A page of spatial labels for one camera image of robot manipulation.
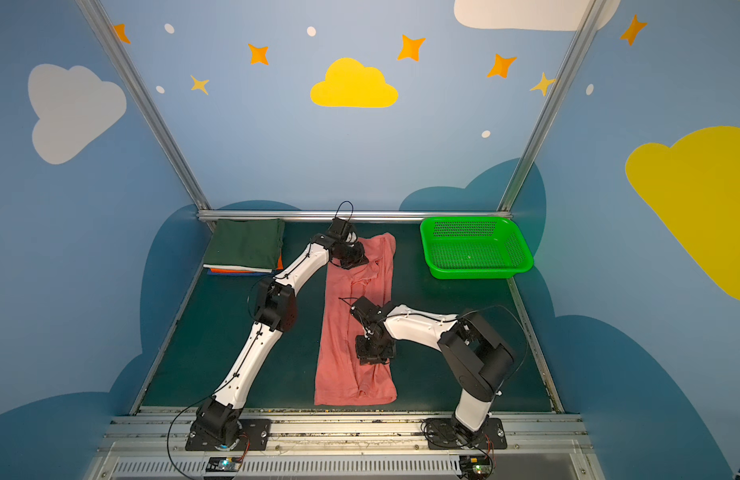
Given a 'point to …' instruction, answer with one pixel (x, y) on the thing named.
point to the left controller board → (223, 464)
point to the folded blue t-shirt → (209, 272)
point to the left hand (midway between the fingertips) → (372, 258)
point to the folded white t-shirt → (240, 268)
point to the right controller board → (475, 466)
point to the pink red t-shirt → (339, 378)
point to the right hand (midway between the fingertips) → (365, 359)
